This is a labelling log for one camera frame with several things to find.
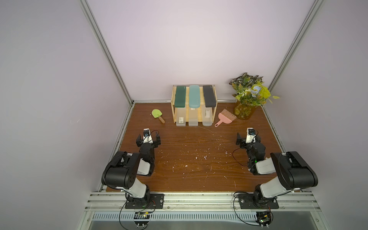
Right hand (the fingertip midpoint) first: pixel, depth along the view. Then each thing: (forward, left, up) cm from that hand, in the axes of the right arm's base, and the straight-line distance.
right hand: (248, 131), depth 89 cm
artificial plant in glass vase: (+24, -4, +12) cm, 27 cm away
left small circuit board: (-46, +61, -13) cm, 78 cm away
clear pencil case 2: (+18, +35, -9) cm, 41 cm away
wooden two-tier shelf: (+14, +49, +5) cm, 51 cm away
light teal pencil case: (+20, +34, +11) cm, 42 cm away
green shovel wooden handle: (+22, +65, -10) cm, 70 cm away
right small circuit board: (-44, -1, -12) cm, 45 cm away
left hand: (-2, +63, +1) cm, 63 cm away
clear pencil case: (+14, +44, -5) cm, 47 cm away
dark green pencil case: (+16, +44, +11) cm, 48 cm away
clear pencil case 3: (+18, +25, -7) cm, 31 cm away
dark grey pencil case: (+19, +24, +12) cm, 33 cm away
